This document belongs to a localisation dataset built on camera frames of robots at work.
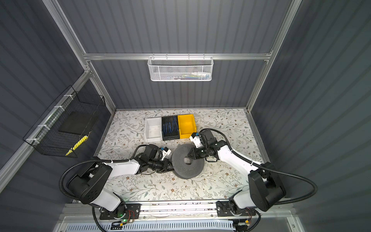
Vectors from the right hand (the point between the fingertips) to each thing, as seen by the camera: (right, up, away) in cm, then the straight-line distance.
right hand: (190, 156), depth 83 cm
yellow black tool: (-54, +11, -11) cm, 57 cm away
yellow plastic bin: (-2, +17, +26) cm, 31 cm away
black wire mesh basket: (-62, +21, -11) cm, 66 cm away
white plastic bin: (-28, +14, +25) cm, 40 cm away
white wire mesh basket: (-8, +66, +41) cm, 78 cm away
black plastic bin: (-11, +11, +17) cm, 23 cm away
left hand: (-8, -8, +1) cm, 11 cm away
